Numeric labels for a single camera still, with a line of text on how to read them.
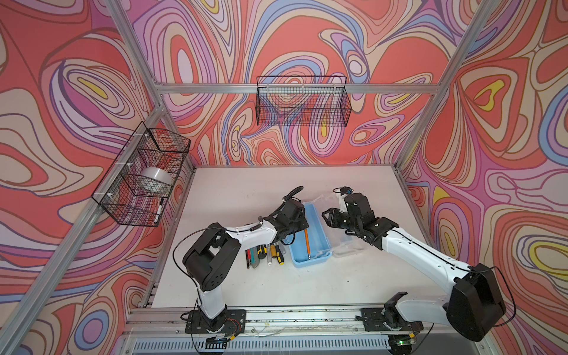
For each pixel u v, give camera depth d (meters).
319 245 0.89
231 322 0.73
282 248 0.89
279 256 0.86
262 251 0.88
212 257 0.48
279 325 0.73
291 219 0.71
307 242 0.86
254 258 0.86
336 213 0.72
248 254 0.88
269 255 0.87
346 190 0.74
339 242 0.80
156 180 0.70
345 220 0.69
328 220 0.77
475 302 0.40
